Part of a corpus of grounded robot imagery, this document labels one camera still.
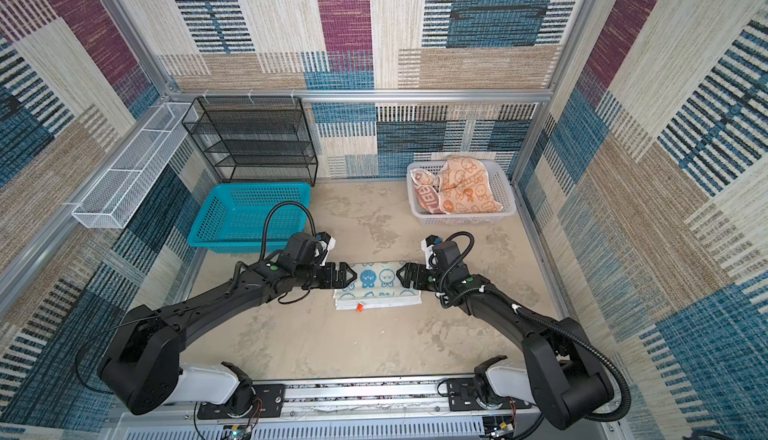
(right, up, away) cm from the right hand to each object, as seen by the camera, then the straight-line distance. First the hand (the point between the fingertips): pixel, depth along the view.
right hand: (410, 278), depth 87 cm
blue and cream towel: (-10, -3, +5) cm, 11 cm away
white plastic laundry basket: (+34, +29, +20) cm, 49 cm away
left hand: (-18, +2, -3) cm, 18 cm away
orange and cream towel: (+22, +28, +25) cm, 44 cm away
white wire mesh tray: (-71, +23, -14) cm, 76 cm away
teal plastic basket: (-63, +16, +22) cm, 69 cm away
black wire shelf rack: (-54, +45, +21) cm, 74 cm away
